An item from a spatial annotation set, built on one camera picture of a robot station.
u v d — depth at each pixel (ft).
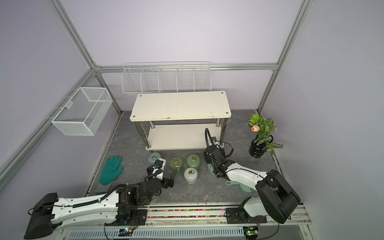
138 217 2.42
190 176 2.64
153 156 2.84
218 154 2.21
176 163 2.76
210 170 2.71
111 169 2.92
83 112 2.75
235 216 2.43
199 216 2.48
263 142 2.44
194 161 2.77
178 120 2.39
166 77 3.25
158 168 2.03
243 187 2.71
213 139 2.53
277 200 1.37
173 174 2.29
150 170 2.24
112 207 1.67
